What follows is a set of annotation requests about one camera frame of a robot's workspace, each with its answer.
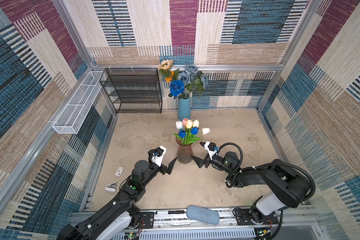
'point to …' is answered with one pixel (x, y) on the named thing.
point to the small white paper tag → (119, 171)
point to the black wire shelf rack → (133, 90)
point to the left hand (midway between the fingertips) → (168, 150)
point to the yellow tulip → (189, 125)
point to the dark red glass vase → (184, 152)
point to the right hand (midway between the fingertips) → (196, 150)
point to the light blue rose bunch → (194, 79)
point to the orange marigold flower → (168, 79)
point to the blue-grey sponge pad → (203, 215)
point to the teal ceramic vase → (184, 108)
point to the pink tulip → (185, 121)
